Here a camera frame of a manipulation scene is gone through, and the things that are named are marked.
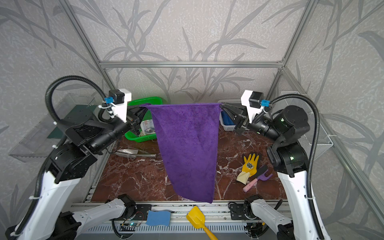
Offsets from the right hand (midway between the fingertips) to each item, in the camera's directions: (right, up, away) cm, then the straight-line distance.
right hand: (223, 99), depth 47 cm
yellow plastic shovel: (-9, -54, +24) cm, 59 cm away
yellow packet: (+22, -33, +39) cm, 56 cm away
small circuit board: (-41, -57, +23) cm, 74 cm away
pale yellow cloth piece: (+17, -39, +37) cm, 56 cm away
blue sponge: (-29, -55, +25) cm, 67 cm away
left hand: (-25, 0, +3) cm, 25 cm away
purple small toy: (+28, -39, +37) cm, 61 cm away
